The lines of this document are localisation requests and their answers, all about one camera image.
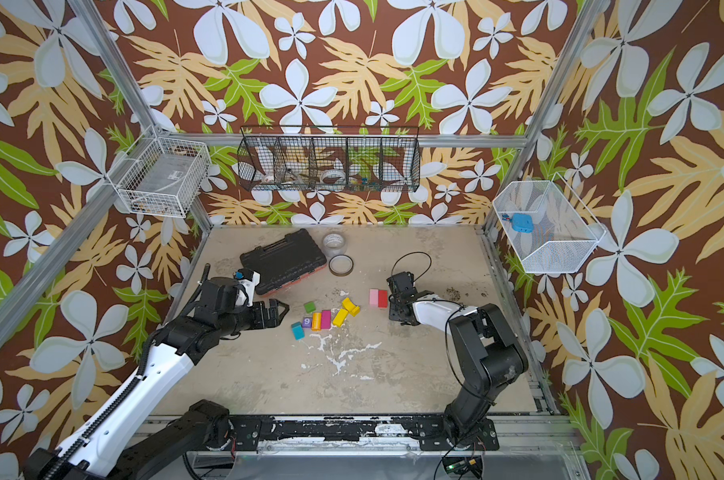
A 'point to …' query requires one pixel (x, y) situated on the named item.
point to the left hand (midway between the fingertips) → (274, 305)
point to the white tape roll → (333, 176)
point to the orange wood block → (316, 321)
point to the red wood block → (383, 299)
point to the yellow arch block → (351, 308)
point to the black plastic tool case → (284, 262)
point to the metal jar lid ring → (340, 265)
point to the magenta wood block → (326, 319)
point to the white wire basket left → (166, 179)
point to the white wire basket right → (564, 232)
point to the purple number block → (307, 322)
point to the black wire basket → (330, 158)
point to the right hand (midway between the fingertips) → (399, 309)
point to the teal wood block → (297, 331)
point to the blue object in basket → (521, 222)
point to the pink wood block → (373, 298)
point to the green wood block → (310, 307)
